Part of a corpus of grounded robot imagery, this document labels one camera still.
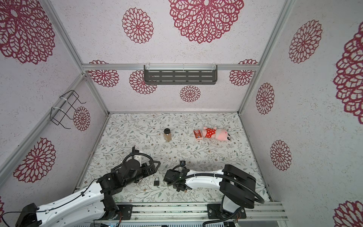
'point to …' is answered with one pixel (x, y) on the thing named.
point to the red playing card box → (198, 134)
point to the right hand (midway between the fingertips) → (178, 182)
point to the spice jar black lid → (167, 135)
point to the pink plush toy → (219, 134)
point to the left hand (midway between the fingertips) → (156, 167)
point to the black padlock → (156, 183)
